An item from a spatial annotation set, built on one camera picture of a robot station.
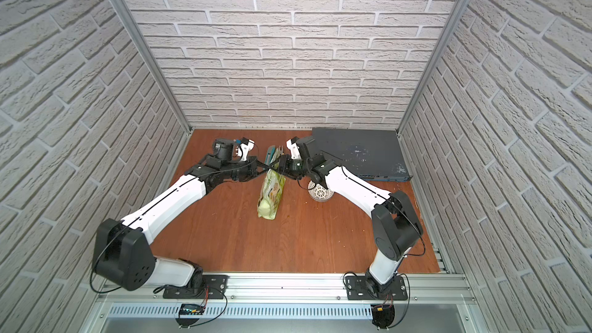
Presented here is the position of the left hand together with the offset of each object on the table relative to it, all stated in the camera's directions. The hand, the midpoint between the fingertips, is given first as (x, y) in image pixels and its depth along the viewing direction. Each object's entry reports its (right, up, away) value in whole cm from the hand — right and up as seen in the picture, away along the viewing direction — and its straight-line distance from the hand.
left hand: (268, 161), depth 80 cm
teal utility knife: (-4, +2, +29) cm, 29 cm away
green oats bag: (+1, -12, 0) cm, 12 cm away
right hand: (-1, -4, -1) cm, 4 cm away
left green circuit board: (-23, -47, -8) cm, 53 cm away
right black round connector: (+37, -47, -10) cm, 61 cm away
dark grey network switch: (+43, +2, +25) cm, 50 cm away
